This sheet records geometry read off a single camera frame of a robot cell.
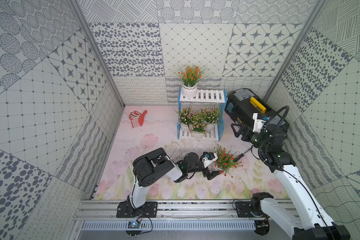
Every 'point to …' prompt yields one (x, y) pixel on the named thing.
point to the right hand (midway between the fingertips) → (237, 128)
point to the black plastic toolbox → (242, 103)
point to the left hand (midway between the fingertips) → (223, 168)
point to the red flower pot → (225, 163)
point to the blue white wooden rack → (205, 96)
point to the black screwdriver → (241, 156)
